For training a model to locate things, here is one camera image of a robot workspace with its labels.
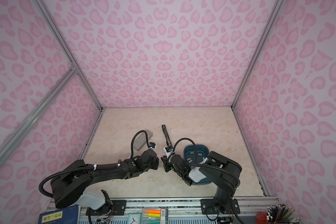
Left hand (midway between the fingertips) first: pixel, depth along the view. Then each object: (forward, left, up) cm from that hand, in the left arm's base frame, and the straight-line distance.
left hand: (159, 157), depth 87 cm
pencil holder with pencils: (-31, -55, +7) cm, 64 cm away
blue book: (-29, +45, -3) cm, 53 cm away
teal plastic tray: (+4, -27, -2) cm, 28 cm away
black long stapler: (+13, -5, -3) cm, 14 cm away
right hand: (0, -2, -1) cm, 2 cm away
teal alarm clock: (-31, +11, -2) cm, 33 cm away
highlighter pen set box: (-30, +2, -4) cm, 30 cm away
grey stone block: (+16, +15, -5) cm, 22 cm away
